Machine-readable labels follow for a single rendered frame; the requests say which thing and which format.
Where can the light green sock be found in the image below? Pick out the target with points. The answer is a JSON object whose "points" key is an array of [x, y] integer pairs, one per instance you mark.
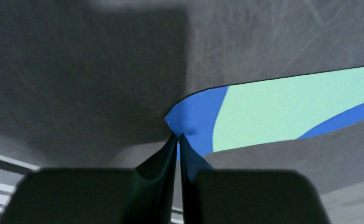
{"points": [[271, 110]]}

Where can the silver slotted aluminium rail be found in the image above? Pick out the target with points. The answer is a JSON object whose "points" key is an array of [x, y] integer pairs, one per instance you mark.
{"points": [[10, 174]]}

